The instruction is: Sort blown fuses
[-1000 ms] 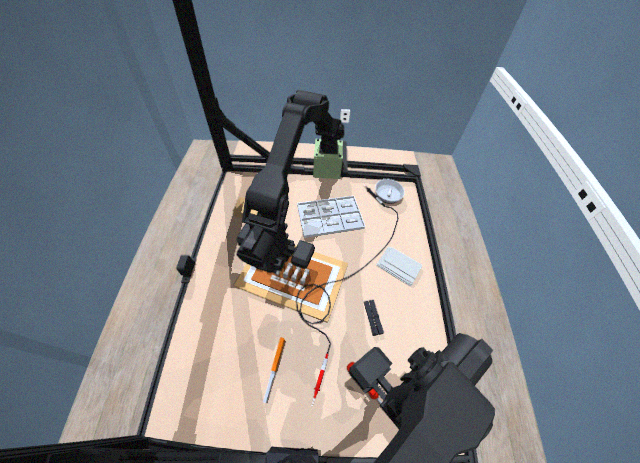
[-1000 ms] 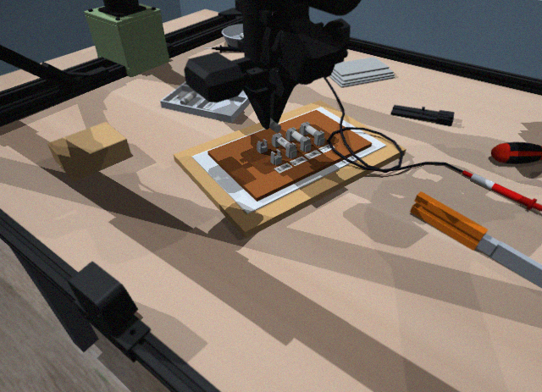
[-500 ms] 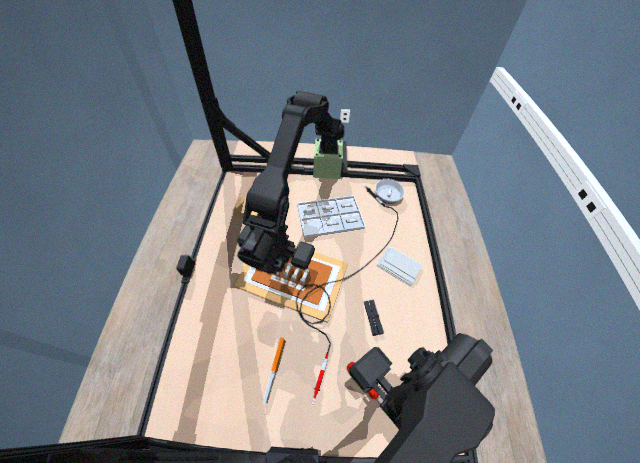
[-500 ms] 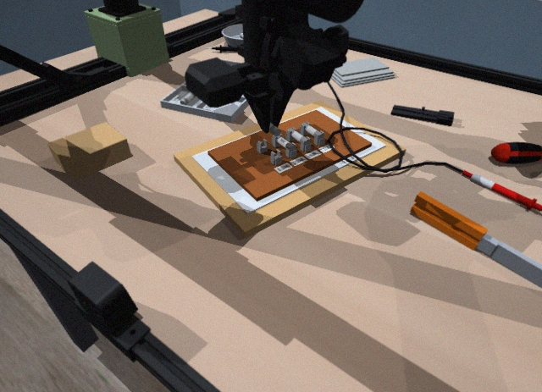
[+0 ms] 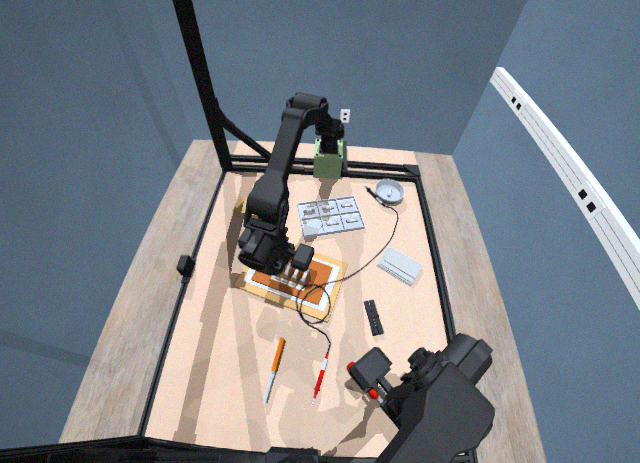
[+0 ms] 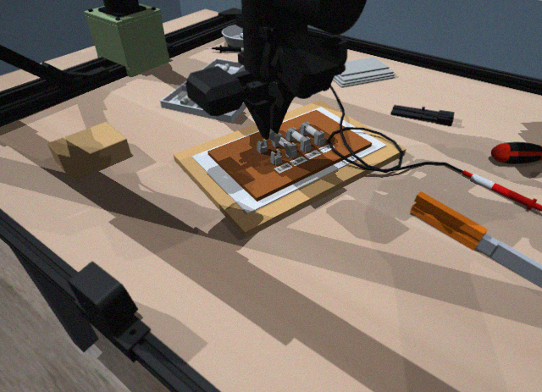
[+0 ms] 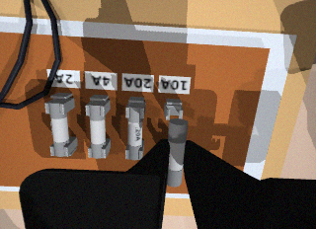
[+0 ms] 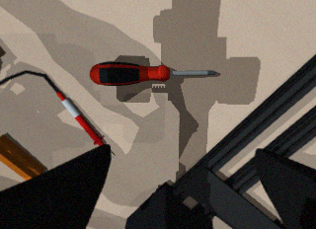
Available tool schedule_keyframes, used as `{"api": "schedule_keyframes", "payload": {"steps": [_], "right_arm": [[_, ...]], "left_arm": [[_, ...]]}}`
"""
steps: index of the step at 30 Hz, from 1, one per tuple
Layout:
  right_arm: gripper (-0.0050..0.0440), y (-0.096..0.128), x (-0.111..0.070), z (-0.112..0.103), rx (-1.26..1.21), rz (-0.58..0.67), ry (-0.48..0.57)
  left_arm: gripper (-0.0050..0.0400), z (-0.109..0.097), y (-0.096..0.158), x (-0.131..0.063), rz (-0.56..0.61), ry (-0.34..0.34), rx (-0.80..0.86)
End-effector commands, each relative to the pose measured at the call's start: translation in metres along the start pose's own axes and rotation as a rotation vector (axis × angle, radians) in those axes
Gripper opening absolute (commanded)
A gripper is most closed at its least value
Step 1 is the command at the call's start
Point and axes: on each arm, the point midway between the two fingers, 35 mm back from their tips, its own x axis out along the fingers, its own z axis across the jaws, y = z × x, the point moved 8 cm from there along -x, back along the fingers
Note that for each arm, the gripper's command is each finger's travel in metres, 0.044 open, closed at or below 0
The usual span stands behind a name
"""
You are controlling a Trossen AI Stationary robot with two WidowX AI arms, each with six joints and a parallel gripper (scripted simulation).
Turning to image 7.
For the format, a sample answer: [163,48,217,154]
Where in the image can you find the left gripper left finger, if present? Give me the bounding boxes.
[19,139,170,229]

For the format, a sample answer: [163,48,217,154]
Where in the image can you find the white ceramic fuse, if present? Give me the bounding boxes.
[167,118,189,188]
[127,104,143,160]
[89,102,106,159]
[49,100,70,157]

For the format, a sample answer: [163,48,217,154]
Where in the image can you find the red test probe with black lead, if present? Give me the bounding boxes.
[0,0,61,110]

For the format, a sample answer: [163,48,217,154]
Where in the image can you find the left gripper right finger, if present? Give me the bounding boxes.
[183,140,316,229]

